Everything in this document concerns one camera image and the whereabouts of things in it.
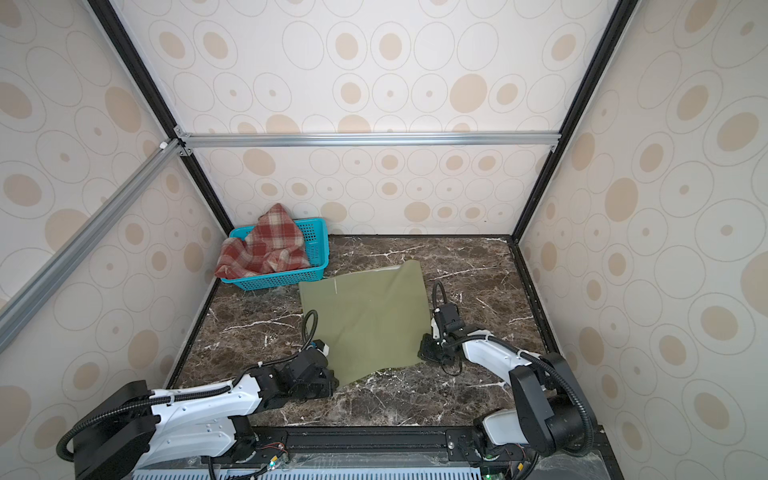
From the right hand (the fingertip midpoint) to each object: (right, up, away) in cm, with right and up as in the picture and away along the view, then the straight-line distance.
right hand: (422, 353), depth 89 cm
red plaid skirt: (-53, +34, +22) cm, 67 cm away
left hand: (-21, -7, -7) cm, 23 cm away
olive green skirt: (-16, +9, +5) cm, 19 cm away
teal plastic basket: (-39, +38, +27) cm, 61 cm away
